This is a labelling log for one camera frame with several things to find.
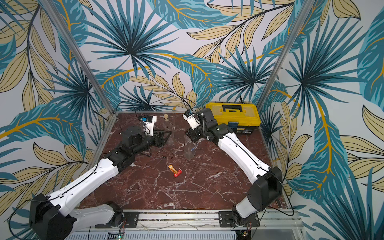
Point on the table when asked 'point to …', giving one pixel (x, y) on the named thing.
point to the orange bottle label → (174, 170)
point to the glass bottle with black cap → (140, 117)
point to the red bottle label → (179, 172)
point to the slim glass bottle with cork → (189, 148)
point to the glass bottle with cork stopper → (168, 126)
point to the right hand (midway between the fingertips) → (189, 130)
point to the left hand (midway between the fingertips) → (168, 133)
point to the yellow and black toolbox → (246, 114)
